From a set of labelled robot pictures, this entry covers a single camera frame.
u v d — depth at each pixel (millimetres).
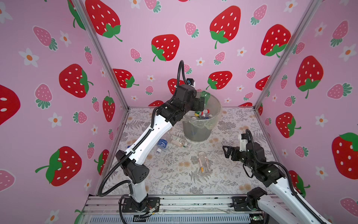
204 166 846
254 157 550
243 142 681
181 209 731
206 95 797
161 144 926
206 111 980
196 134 910
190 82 600
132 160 435
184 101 513
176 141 948
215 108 959
